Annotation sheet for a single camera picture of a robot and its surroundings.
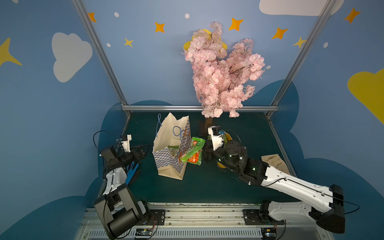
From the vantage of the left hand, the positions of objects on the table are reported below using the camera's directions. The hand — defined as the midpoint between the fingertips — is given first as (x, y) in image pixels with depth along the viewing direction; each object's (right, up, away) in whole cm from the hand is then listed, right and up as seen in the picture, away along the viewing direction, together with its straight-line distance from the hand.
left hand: (145, 145), depth 83 cm
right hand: (+31, +5, -18) cm, 36 cm away
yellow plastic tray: (+52, +2, +18) cm, 55 cm away
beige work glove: (+81, -12, +12) cm, 82 cm away
